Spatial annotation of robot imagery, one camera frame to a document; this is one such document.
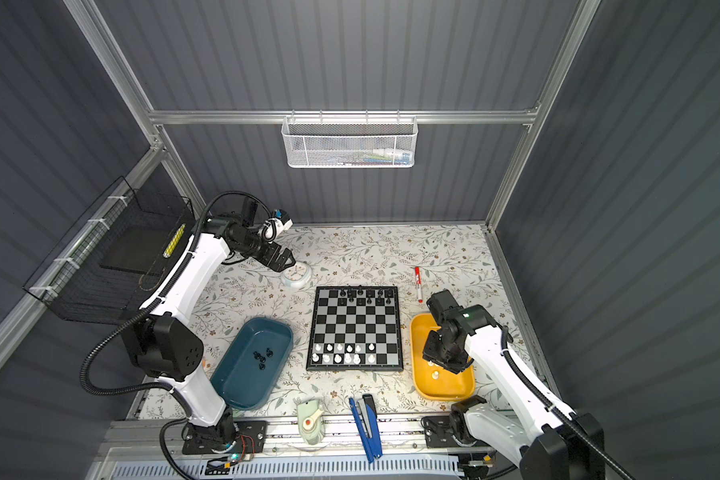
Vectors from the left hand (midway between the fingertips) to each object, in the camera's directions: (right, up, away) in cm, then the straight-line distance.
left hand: (279, 254), depth 85 cm
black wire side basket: (-39, -4, -13) cm, 41 cm away
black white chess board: (+22, -23, +6) cm, 32 cm away
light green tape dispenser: (+12, -39, -16) cm, 44 cm away
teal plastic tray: (-10, -35, +2) cm, 36 cm away
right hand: (+43, -29, -7) cm, 52 cm away
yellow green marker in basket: (-27, +3, -5) cm, 28 cm away
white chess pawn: (+44, -34, -3) cm, 56 cm away
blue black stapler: (+25, -42, -10) cm, 50 cm away
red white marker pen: (+43, -7, +20) cm, 49 cm away
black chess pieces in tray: (-6, -31, +2) cm, 31 cm away
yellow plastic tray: (+43, -35, -3) cm, 56 cm away
